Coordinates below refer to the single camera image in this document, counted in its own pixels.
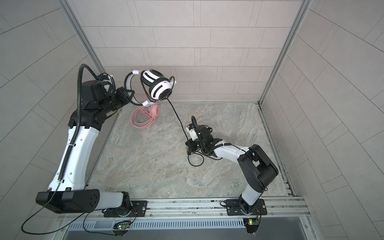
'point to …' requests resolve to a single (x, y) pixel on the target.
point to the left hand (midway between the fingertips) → (137, 88)
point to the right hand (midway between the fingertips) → (185, 144)
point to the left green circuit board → (122, 227)
